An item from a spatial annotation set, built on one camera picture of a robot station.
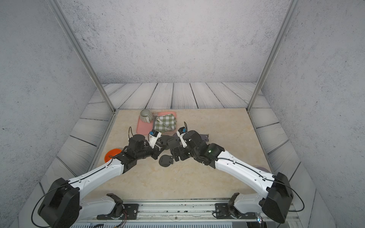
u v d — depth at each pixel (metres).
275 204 0.37
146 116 1.08
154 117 1.09
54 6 0.70
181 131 0.66
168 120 1.13
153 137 0.73
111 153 0.91
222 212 0.73
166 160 0.91
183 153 0.66
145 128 1.08
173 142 0.80
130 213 0.73
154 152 0.73
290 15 0.73
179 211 0.74
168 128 1.08
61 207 0.40
